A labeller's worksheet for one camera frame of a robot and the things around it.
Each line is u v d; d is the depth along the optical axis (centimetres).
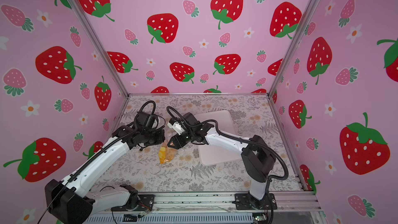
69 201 37
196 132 64
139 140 56
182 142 71
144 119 59
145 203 74
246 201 73
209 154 92
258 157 46
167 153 86
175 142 70
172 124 73
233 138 51
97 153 46
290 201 76
